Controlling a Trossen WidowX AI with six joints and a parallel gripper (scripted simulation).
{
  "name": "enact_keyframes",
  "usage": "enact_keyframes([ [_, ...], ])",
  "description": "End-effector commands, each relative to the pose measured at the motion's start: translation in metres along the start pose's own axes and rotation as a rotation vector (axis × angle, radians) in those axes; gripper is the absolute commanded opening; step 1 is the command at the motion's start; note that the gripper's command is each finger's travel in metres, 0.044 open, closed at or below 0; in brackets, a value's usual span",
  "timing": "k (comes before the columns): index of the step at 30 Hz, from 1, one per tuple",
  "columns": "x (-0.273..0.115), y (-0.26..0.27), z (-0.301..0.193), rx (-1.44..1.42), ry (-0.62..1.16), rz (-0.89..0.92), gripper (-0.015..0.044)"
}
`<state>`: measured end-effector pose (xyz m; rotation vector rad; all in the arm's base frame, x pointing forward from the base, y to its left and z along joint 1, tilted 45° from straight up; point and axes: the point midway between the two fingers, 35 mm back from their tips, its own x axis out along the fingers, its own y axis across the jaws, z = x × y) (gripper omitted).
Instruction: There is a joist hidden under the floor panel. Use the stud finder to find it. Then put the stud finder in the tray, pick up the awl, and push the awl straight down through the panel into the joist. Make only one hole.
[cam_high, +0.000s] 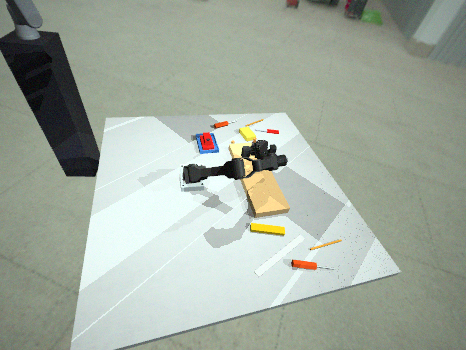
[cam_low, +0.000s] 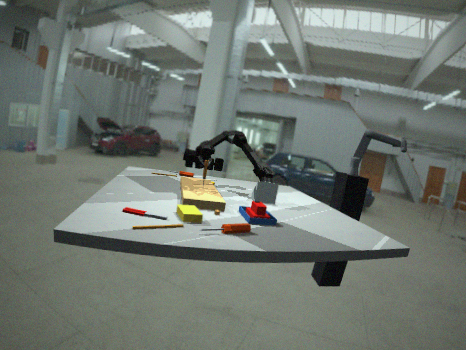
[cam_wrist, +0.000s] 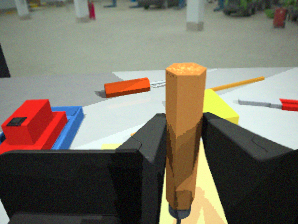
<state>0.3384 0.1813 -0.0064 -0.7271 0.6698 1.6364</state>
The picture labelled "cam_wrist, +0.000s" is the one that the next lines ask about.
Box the red rectangular block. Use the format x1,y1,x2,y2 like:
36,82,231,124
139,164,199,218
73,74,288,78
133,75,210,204
0,99,68,154

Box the thin orange stick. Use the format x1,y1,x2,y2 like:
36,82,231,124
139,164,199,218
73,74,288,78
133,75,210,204
209,76,264,91

